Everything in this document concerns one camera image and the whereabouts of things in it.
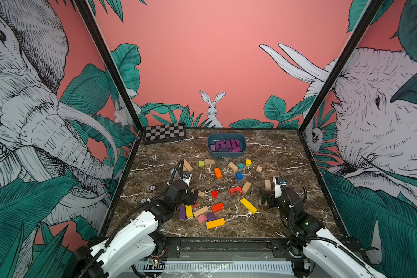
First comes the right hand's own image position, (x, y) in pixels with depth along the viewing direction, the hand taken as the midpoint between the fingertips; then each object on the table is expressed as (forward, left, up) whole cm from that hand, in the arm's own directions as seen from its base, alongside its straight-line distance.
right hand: (267, 184), depth 83 cm
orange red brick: (-8, +24, -10) cm, 27 cm away
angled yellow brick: (-7, +8, -10) cm, 14 cm away
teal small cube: (+17, +10, -9) cm, 22 cm away
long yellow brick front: (-16, +25, -9) cm, 31 cm away
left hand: (0, +38, -1) cm, 38 cm away
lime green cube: (+18, +34, -9) cm, 39 cm away
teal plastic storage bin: (+38, +27, -8) cm, 47 cm away
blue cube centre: (+9, +12, -8) cm, 17 cm away
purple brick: (+27, +11, -6) cm, 30 cm away
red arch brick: (+2, +16, -9) cm, 19 cm away
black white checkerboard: (+41, +60, -6) cm, 73 cm away
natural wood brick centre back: (+17, +16, -8) cm, 25 cm away
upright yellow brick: (-10, +38, -9) cm, 41 cm away
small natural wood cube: (+15, 0, -10) cm, 18 cm away
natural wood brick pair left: (+16, +42, -9) cm, 46 cm away
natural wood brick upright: (+3, +9, -8) cm, 12 cm away
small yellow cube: (+19, +6, -8) cm, 21 cm away
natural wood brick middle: (-1, +33, -10) cm, 34 cm away
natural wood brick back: (+19, +30, -8) cm, 36 cm away
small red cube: (-1, +26, -9) cm, 27 cm away
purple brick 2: (-11, +41, -9) cm, 44 cm away
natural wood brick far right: (+3, -3, -9) cm, 10 cm away
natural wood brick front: (-10, +32, -9) cm, 35 cm away
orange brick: (+11, +24, -9) cm, 28 cm away
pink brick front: (-14, +32, -9) cm, 36 cm away
